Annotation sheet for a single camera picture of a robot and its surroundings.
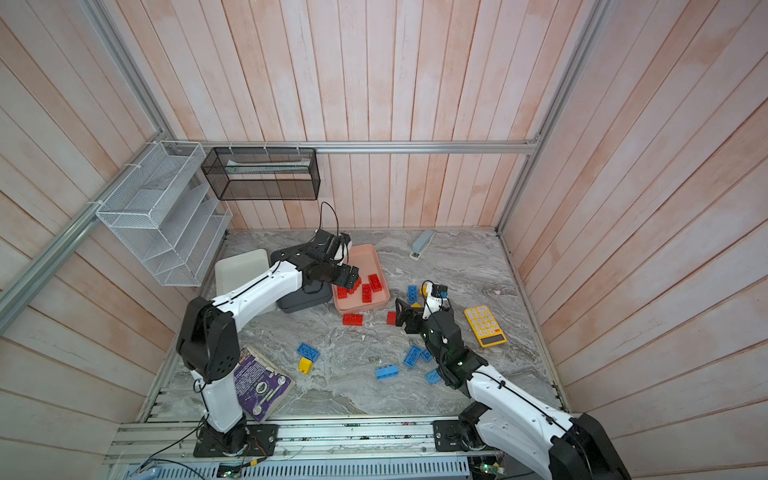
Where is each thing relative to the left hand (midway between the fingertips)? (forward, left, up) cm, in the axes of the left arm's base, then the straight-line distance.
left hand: (345, 277), depth 90 cm
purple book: (-29, +21, -10) cm, 38 cm away
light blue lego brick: (-25, -13, -11) cm, 30 cm away
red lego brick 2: (+2, -6, -12) cm, 14 cm away
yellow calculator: (-11, -44, -12) cm, 47 cm away
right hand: (-10, -19, +3) cm, 22 cm away
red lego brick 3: (+1, +2, -11) cm, 11 cm away
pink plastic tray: (+17, -6, -13) cm, 22 cm away
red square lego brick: (-7, -15, -13) cm, 21 cm away
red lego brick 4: (-9, -2, -11) cm, 15 cm away
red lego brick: (+5, -10, -11) cm, 15 cm away
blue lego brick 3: (-28, -21, +9) cm, 36 cm away
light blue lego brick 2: (-26, -26, -13) cm, 39 cm away
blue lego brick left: (-19, +11, -12) cm, 25 cm away
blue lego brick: (0, -22, -10) cm, 24 cm away
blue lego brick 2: (-19, -21, -16) cm, 32 cm away
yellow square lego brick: (-13, -22, +13) cm, 28 cm away
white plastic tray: (+11, +42, -13) cm, 46 cm away
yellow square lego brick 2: (-23, +11, -11) cm, 28 cm away
